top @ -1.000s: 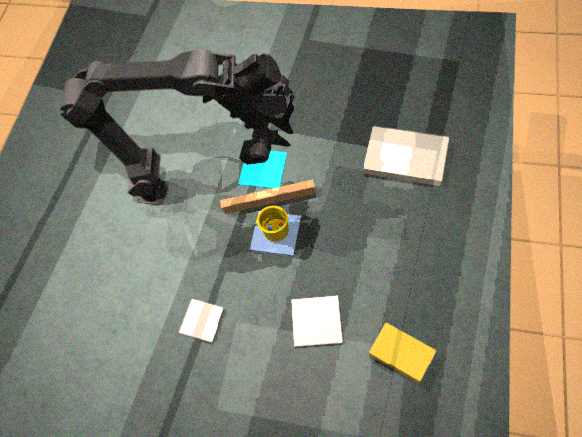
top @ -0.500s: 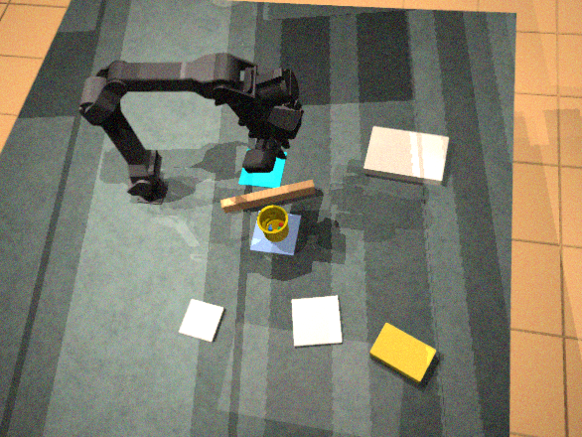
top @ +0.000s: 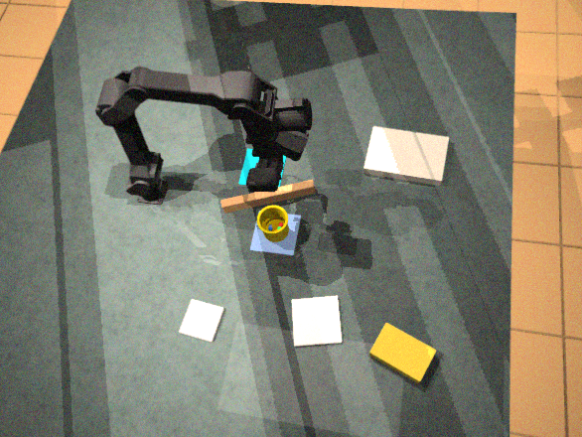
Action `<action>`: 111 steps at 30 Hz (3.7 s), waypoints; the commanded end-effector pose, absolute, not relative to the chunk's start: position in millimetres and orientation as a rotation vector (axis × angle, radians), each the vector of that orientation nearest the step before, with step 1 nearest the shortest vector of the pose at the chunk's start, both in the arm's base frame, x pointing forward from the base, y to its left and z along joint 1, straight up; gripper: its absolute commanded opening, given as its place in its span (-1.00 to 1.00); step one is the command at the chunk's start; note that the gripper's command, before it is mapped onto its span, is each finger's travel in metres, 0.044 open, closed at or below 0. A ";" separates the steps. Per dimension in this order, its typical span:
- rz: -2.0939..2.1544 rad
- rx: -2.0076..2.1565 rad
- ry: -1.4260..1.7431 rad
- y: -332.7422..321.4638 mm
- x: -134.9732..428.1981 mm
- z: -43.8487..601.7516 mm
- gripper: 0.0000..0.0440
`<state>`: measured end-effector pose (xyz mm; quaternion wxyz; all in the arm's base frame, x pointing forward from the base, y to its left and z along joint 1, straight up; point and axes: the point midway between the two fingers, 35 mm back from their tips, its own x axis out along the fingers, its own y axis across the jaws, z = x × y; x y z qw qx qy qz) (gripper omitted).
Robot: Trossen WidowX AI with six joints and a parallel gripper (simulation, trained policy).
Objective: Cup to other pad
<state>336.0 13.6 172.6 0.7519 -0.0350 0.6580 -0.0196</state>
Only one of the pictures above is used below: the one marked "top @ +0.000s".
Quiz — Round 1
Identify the tan rectangular bar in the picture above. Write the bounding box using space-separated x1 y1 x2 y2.
221 180 315 214

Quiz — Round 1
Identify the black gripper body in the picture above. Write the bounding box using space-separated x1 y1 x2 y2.
245 127 280 193

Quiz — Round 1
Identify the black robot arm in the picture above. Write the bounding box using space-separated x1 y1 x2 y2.
95 66 312 205

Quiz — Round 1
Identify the yellow rectangular block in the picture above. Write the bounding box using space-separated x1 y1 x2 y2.
369 323 436 383

